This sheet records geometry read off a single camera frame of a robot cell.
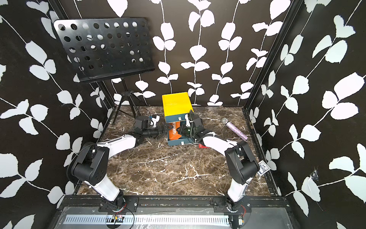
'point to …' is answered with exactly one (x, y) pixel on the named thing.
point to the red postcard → (200, 146)
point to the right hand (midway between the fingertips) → (174, 127)
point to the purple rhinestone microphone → (238, 131)
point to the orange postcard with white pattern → (173, 133)
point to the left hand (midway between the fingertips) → (171, 128)
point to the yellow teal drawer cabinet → (176, 106)
